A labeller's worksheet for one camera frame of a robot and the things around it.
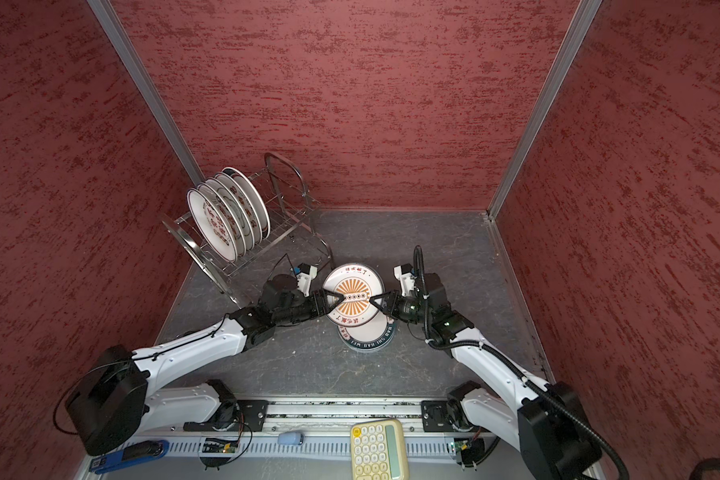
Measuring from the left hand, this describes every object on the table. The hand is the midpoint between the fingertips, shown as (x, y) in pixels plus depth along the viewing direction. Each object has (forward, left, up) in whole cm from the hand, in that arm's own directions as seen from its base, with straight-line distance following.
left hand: (340, 306), depth 80 cm
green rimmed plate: (-5, -9, -10) cm, 14 cm away
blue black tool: (-33, +47, -10) cm, 58 cm away
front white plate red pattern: (+12, +31, +20) cm, 39 cm away
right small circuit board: (-31, -34, -14) cm, 48 cm away
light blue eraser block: (-29, +10, -9) cm, 33 cm away
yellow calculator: (-31, -11, -11) cm, 35 cm away
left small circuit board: (-31, +30, -16) cm, 46 cm away
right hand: (-1, -8, +2) cm, 8 cm away
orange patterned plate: (+5, -5, +3) cm, 8 cm away
